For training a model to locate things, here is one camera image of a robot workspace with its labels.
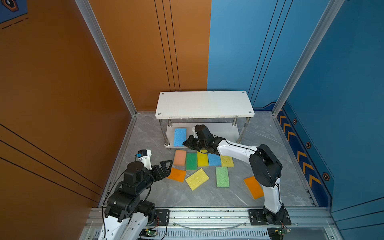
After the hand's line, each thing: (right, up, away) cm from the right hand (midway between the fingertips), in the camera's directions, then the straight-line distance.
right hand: (180, 143), depth 87 cm
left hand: (-4, -7, -17) cm, 19 cm away
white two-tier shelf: (+24, +16, -15) cm, 33 cm away
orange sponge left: (-1, -19, 0) cm, 19 cm away
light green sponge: (+24, -19, -2) cm, 31 cm away
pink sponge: (-1, -10, +4) cm, 11 cm away
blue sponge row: (+21, -11, +4) cm, 24 cm away
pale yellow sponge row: (+28, -12, +4) cm, 31 cm away
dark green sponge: (+7, -12, +5) cm, 14 cm away
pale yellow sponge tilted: (+10, -20, -2) cm, 23 cm away
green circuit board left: (-13, -40, -17) cm, 46 cm away
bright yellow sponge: (+14, -11, +5) cm, 18 cm away
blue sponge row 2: (0, +4, +2) cm, 5 cm away
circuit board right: (+48, -40, -18) cm, 65 cm away
